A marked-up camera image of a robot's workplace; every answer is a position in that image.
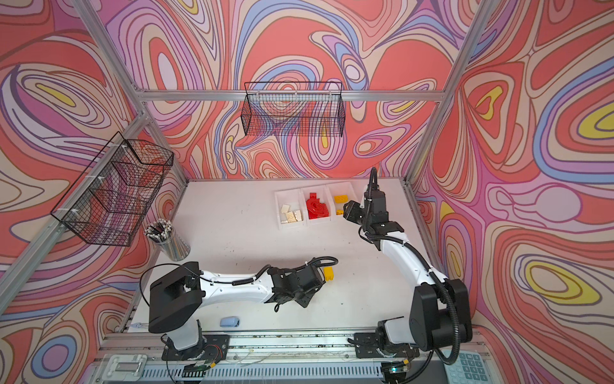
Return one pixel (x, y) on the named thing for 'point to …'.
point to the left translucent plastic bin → (291, 208)
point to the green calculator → (469, 368)
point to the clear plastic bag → (137, 325)
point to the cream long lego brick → (285, 208)
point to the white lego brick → (291, 217)
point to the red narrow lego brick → (313, 198)
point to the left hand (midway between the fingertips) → (313, 291)
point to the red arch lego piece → (315, 209)
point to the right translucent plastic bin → (339, 193)
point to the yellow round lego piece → (340, 212)
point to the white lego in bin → (298, 215)
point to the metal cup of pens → (163, 233)
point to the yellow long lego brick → (340, 198)
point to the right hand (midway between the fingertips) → (351, 212)
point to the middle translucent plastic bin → (321, 194)
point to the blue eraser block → (229, 322)
